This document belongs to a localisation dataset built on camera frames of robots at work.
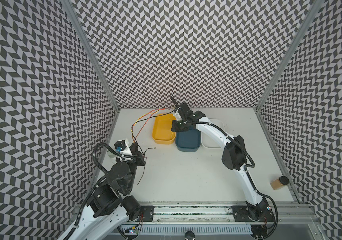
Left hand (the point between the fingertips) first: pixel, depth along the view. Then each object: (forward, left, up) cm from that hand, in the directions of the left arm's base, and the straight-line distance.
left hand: (138, 142), depth 65 cm
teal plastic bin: (+18, -24, -27) cm, 40 cm away
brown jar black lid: (-10, -70, -27) cm, 76 cm away
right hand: (+23, -14, -18) cm, 33 cm away
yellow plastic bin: (+25, -6, -28) cm, 38 cm away
